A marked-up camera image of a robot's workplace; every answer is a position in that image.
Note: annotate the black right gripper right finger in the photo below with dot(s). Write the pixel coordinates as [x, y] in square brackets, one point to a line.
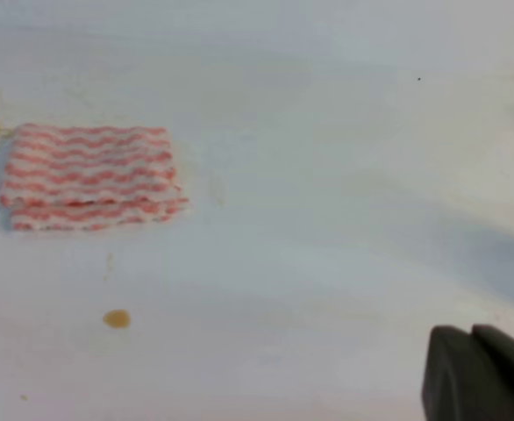
[500, 348]

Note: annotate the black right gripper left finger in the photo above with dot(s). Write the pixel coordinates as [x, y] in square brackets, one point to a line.
[460, 380]

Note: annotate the pink striped rag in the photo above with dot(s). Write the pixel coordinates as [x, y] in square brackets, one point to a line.
[89, 178]

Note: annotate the small coffee drop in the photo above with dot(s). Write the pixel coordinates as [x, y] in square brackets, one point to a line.
[117, 319]

